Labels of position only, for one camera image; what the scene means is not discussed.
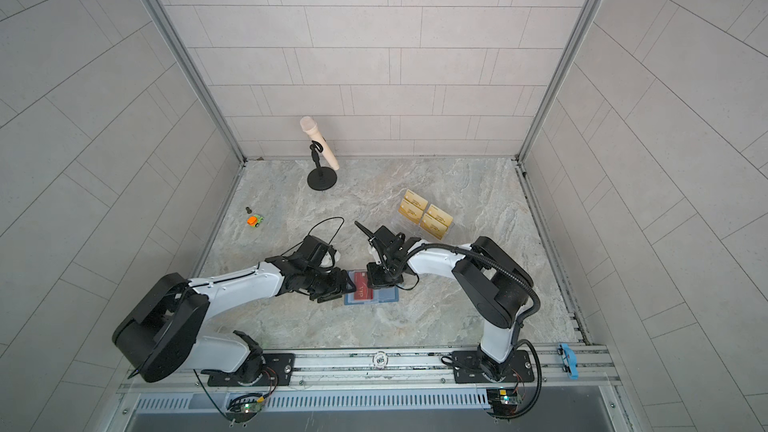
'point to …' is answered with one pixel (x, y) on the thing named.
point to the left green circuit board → (242, 412)
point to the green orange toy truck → (254, 220)
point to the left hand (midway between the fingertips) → (358, 290)
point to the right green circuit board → (503, 400)
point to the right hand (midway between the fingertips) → (369, 288)
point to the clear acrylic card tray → (433, 219)
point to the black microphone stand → (322, 178)
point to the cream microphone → (309, 124)
